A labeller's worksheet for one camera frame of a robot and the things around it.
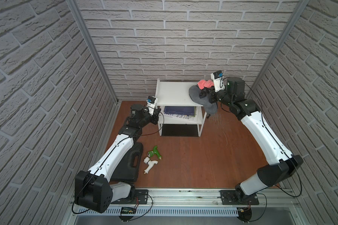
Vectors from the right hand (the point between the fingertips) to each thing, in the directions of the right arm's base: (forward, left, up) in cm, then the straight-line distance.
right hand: (210, 88), depth 73 cm
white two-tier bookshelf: (+1, +18, -4) cm, 18 cm away
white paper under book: (-3, +13, -20) cm, 24 cm away
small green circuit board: (-48, +46, -39) cm, 77 cm away
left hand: (-1, +31, -10) cm, 33 cm away
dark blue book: (+1, +17, -18) cm, 25 cm away
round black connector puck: (-53, -13, -39) cm, 68 cm away
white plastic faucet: (-25, +36, -37) cm, 57 cm away
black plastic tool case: (-30, +49, -33) cm, 66 cm away
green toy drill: (-17, +34, -36) cm, 52 cm away
